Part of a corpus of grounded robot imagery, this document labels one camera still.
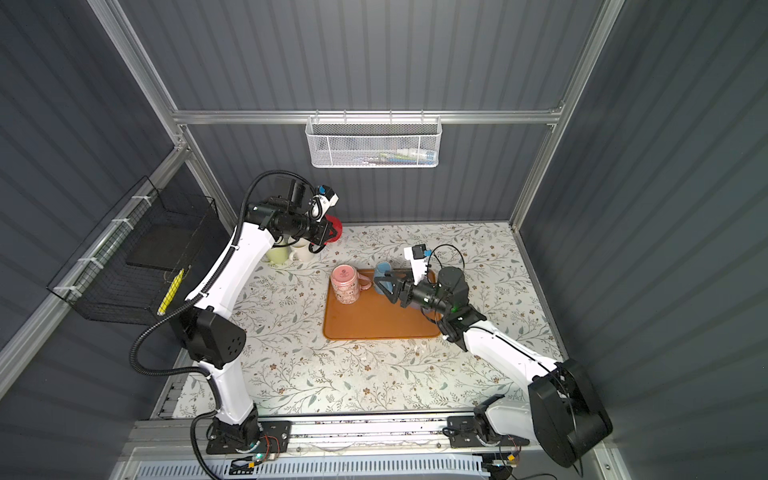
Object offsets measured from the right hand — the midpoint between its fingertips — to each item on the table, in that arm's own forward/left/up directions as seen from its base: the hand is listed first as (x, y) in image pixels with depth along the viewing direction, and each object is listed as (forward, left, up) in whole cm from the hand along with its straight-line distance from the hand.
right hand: (384, 281), depth 74 cm
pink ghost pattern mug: (+9, +12, -14) cm, 21 cm away
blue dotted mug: (+16, +2, -15) cm, 22 cm away
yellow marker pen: (-5, +50, +4) cm, 50 cm away
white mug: (+25, +31, -17) cm, 43 cm away
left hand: (+16, +14, +2) cm, 22 cm away
